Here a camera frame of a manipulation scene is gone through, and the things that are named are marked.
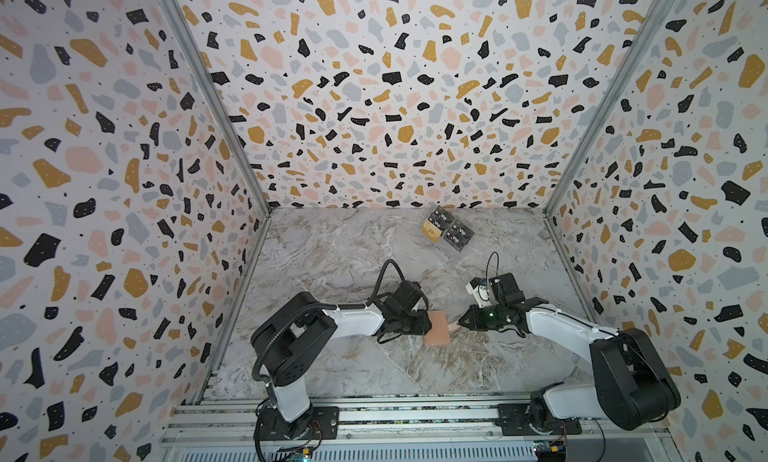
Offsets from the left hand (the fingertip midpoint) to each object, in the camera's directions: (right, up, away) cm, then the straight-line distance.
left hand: (435, 322), depth 87 cm
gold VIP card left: (+1, +27, +22) cm, 35 cm away
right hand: (+8, +2, 0) cm, 8 cm away
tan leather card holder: (+1, -3, -1) cm, 3 cm away
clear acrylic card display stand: (+5, +30, +20) cm, 36 cm away
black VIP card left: (+6, +33, +22) cm, 40 cm away
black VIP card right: (+9, +25, +17) cm, 31 cm away
